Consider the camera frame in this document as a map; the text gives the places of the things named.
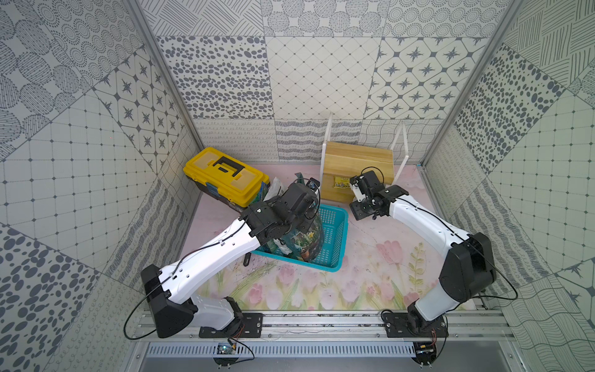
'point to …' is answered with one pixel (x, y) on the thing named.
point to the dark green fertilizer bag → (305, 246)
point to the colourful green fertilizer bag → (300, 178)
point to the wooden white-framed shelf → (340, 162)
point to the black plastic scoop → (247, 259)
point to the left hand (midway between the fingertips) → (306, 204)
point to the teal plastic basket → (335, 223)
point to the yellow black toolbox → (229, 180)
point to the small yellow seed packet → (341, 182)
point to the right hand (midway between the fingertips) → (364, 209)
